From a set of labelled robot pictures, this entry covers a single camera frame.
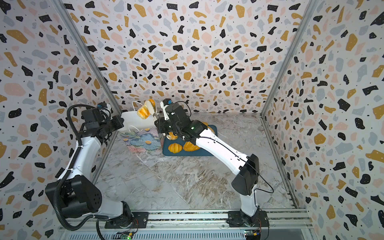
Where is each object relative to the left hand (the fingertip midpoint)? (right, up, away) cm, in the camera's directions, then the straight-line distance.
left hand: (122, 115), depth 80 cm
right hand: (+20, -3, -12) cm, 23 cm away
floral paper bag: (+8, -10, +3) cm, 13 cm away
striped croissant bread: (+25, -20, +17) cm, 36 cm away
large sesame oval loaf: (+34, -19, +17) cm, 43 cm away
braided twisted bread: (+14, +1, -7) cm, 16 cm away
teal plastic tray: (+42, -23, +18) cm, 51 cm away
